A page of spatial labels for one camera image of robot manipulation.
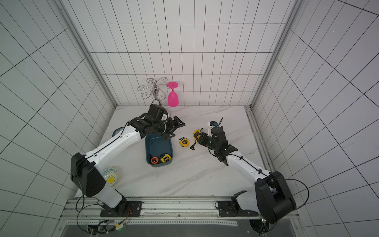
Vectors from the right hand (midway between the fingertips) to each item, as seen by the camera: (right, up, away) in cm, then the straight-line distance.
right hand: (190, 136), depth 83 cm
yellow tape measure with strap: (+3, +2, +1) cm, 4 cm away
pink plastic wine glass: (-12, +24, +18) cm, 33 cm away
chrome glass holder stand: (-24, +30, +10) cm, 40 cm away
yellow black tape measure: (-15, -14, +5) cm, 21 cm away
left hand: (-6, +3, -5) cm, 9 cm away
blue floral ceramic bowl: (-51, +2, +16) cm, 53 cm away
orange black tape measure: (-22, -15, +4) cm, 27 cm away
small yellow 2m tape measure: (-4, -5, +12) cm, 14 cm away
